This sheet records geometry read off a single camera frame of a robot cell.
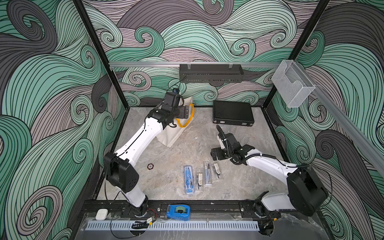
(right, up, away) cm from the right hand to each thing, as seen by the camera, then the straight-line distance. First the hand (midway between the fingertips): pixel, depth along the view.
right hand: (216, 152), depth 87 cm
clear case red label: (-6, -11, -3) cm, 13 cm away
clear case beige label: (-10, -13, -5) cm, 18 cm away
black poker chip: (-40, -9, +1) cm, 41 cm away
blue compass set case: (-16, -14, -6) cm, 22 cm away
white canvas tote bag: (-29, +10, +5) cm, 31 cm away
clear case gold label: (+1, -10, -2) cm, 10 cm away
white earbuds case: (-59, -26, -16) cm, 66 cm away
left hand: (-22, +27, -7) cm, 36 cm away
